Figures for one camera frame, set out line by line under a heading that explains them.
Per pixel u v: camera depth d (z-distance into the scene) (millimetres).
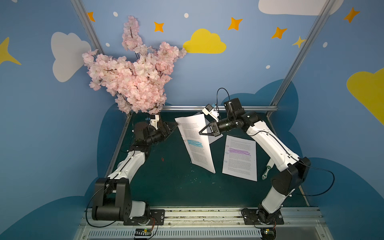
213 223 736
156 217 733
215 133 629
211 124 661
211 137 1061
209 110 655
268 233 733
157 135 727
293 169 442
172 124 752
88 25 746
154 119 764
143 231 722
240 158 977
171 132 711
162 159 957
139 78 650
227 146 1036
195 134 707
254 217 739
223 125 639
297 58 887
